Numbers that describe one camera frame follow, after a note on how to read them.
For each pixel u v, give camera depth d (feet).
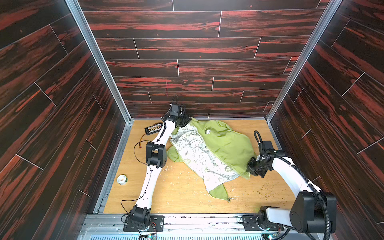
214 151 3.21
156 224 2.41
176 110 2.89
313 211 1.33
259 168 2.29
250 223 2.41
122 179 2.86
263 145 2.26
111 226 2.41
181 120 3.09
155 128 3.74
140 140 3.54
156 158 2.31
